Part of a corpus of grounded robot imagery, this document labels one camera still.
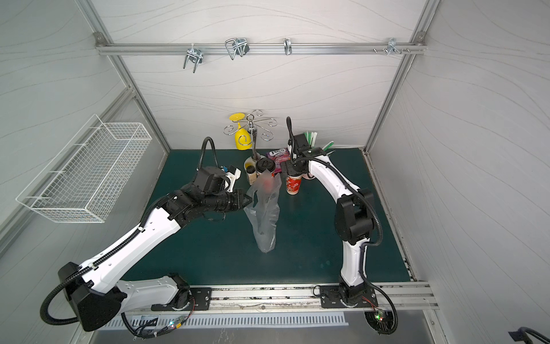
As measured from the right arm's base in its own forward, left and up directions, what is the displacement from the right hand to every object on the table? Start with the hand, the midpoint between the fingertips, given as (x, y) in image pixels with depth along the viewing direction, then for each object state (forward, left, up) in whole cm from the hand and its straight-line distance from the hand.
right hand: (294, 165), depth 93 cm
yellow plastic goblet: (+16, +26, +2) cm, 30 cm away
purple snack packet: (+18, +8, -13) cm, 24 cm away
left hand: (-25, +15, +10) cm, 31 cm away
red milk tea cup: (-3, +12, +2) cm, 13 cm away
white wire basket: (-23, +69, +17) cm, 75 cm away
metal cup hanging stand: (+10, +19, +13) cm, 25 cm away
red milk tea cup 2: (-5, 0, -7) cm, 9 cm away
